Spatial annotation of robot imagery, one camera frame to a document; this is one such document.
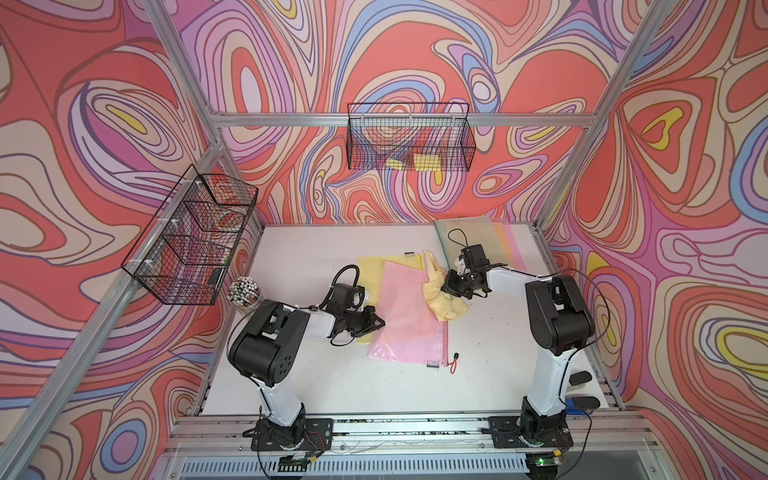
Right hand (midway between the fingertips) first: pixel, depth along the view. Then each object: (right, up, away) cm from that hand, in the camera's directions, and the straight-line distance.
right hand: (442, 294), depth 100 cm
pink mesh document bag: (+30, +14, +11) cm, 35 cm away
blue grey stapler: (+28, -26, -25) cm, 46 cm away
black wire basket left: (-70, +14, -26) cm, 76 cm away
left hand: (-19, -8, -8) cm, 22 cm away
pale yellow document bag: (-25, +7, +2) cm, 26 cm away
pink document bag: (-11, -11, -7) cm, 17 cm away
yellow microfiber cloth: (-1, -3, -6) cm, 7 cm away
